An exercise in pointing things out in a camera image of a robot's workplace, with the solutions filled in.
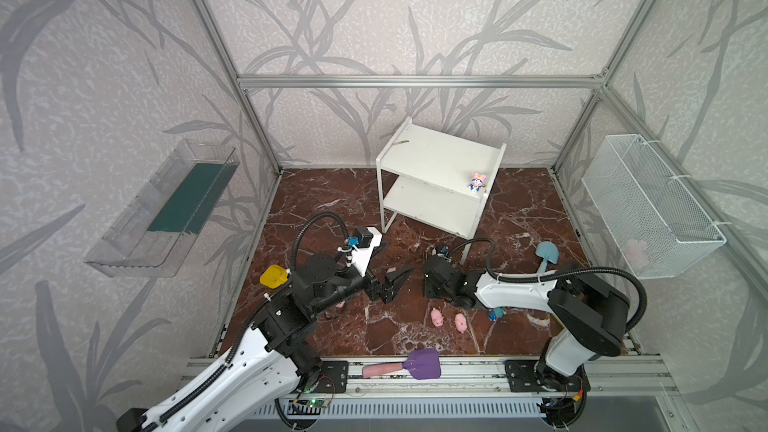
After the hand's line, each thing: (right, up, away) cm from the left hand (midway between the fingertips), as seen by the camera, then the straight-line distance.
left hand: (402, 251), depth 63 cm
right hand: (+7, -12, +27) cm, 30 cm away
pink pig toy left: (-18, -19, +21) cm, 34 cm away
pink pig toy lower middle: (+10, -22, +19) cm, 31 cm away
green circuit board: (-20, -37, +7) cm, 43 cm away
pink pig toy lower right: (+16, -23, +17) cm, 33 cm away
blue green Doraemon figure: (+26, -21, +19) cm, 38 cm away
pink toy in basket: (+58, -2, +9) cm, 58 cm away
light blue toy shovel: (+48, -7, +32) cm, 58 cm away
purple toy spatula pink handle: (+6, -32, +13) cm, 35 cm away
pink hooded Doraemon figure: (+17, +15, +5) cm, 24 cm away
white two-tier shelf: (+9, +16, +10) cm, 21 cm away
